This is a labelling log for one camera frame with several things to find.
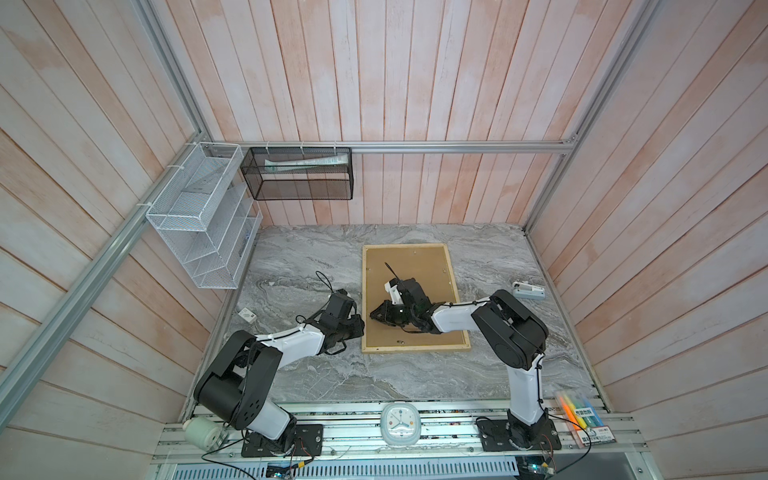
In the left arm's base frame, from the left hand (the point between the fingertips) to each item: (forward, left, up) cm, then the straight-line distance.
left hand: (361, 330), depth 92 cm
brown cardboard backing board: (+27, -25, -3) cm, 37 cm away
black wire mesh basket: (+48, +23, +24) cm, 59 cm away
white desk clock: (-26, -11, +2) cm, 28 cm away
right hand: (+5, -3, +1) cm, 5 cm away
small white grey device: (+14, -56, +1) cm, 58 cm away
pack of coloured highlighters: (-24, -59, +1) cm, 64 cm away
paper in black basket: (+38, +27, +34) cm, 58 cm away
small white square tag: (+5, +38, 0) cm, 38 cm away
